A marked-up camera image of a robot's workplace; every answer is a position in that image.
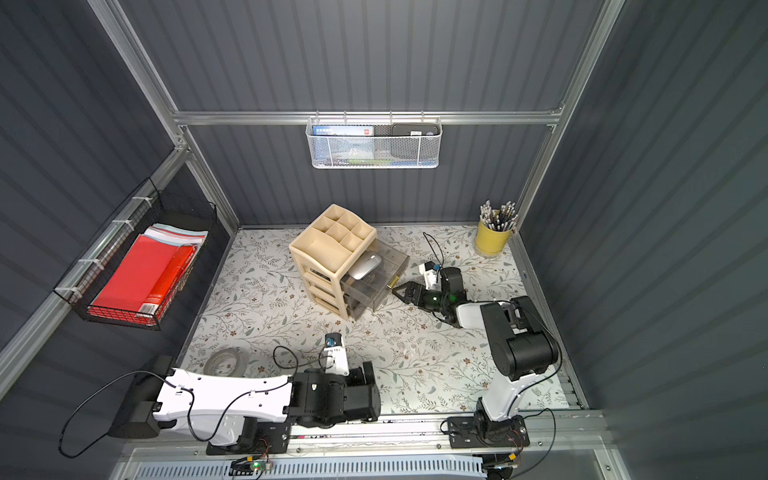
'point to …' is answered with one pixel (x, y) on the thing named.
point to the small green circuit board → (261, 465)
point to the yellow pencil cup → (491, 242)
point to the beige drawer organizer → (322, 254)
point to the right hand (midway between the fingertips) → (401, 297)
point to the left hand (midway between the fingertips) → (362, 377)
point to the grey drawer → (375, 287)
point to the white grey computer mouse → (364, 264)
